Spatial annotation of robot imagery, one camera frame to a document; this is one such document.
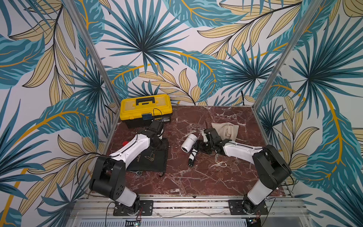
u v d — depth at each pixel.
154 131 0.69
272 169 0.47
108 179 0.43
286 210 0.75
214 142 0.73
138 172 0.84
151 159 0.90
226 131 0.97
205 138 0.78
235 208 0.73
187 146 0.90
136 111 0.93
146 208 0.72
